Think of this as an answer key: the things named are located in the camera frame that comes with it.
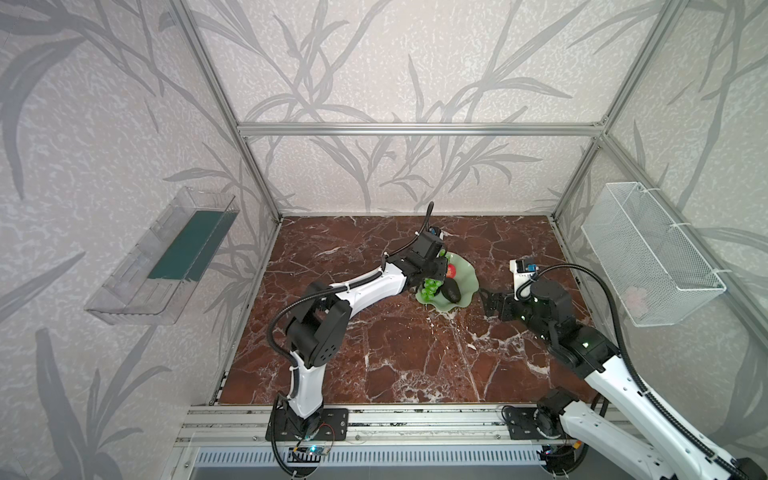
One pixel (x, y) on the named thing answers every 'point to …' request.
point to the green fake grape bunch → (430, 287)
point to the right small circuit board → (559, 459)
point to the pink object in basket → (635, 301)
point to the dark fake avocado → (451, 290)
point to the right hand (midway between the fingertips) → (496, 278)
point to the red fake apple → (451, 271)
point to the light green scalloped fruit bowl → (467, 281)
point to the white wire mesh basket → (656, 273)
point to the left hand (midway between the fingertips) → (448, 255)
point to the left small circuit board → (306, 454)
